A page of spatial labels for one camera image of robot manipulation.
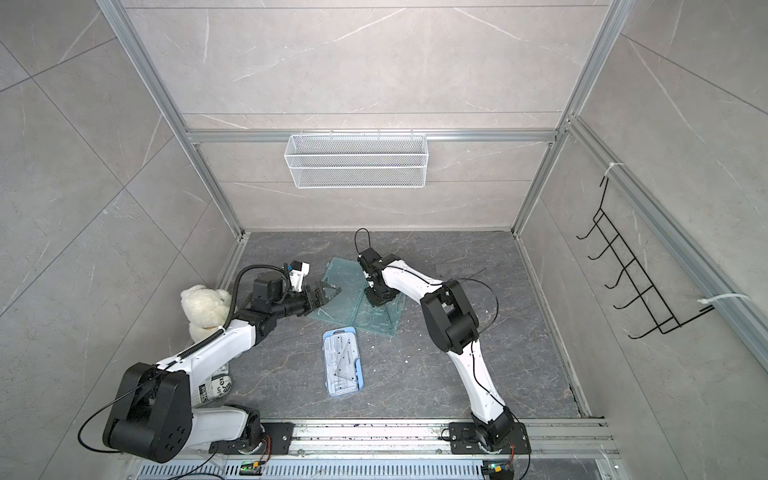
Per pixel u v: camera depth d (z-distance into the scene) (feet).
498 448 2.16
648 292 2.04
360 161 3.30
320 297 2.44
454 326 1.89
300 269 2.59
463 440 2.39
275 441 2.40
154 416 1.36
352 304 3.23
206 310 2.49
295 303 2.42
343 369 2.75
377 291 2.81
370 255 2.75
